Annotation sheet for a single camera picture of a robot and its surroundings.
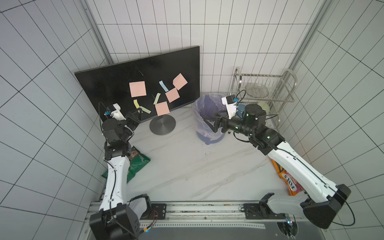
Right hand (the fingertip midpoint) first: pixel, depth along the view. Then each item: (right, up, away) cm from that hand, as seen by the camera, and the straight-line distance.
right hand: (203, 118), depth 63 cm
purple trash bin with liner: (+4, +9, +29) cm, 31 cm away
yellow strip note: (-32, +5, +20) cm, 38 cm away
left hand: (-30, +4, +9) cm, 31 cm away
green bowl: (+46, +9, +41) cm, 62 cm away
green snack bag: (-37, -25, +22) cm, 50 cm away
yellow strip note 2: (-25, +11, +20) cm, 34 cm away
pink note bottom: (-23, +6, +23) cm, 33 cm away
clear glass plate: (+36, +18, +30) cm, 50 cm away
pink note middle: (-17, +14, +23) cm, 31 cm away
